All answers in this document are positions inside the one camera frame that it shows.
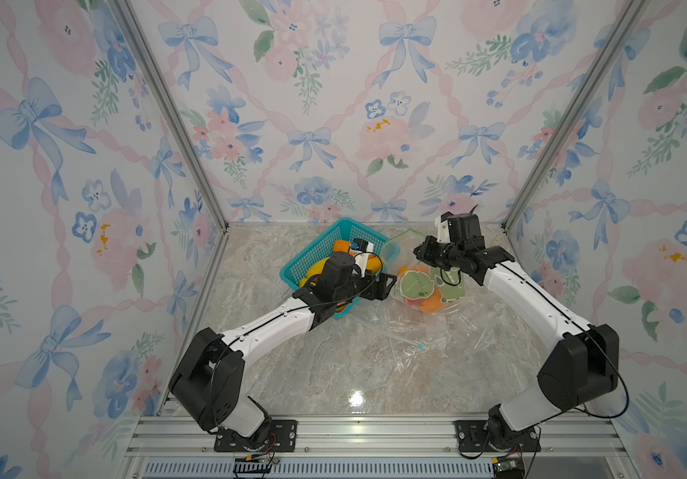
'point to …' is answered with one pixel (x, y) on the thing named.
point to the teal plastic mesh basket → (345, 231)
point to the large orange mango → (432, 303)
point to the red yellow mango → (415, 303)
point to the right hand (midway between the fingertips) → (416, 247)
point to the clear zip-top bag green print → (418, 286)
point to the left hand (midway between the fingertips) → (387, 274)
